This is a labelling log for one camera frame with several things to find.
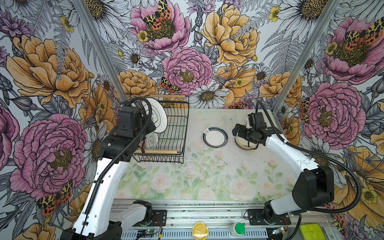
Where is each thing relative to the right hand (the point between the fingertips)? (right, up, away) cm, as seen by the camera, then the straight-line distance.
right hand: (239, 137), depth 87 cm
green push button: (-6, -36, -23) cm, 43 cm away
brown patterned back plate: (-52, -3, +8) cm, 53 cm away
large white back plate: (-43, +11, -12) cm, 46 cm away
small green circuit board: (-47, -43, -15) cm, 66 cm away
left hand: (-45, +7, -19) cm, 50 cm away
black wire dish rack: (-42, -7, +10) cm, 43 cm away
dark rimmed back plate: (-11, -2, +21) cm, 24 cm away
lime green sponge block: (+28, -41, -18) cm, 53 cm away
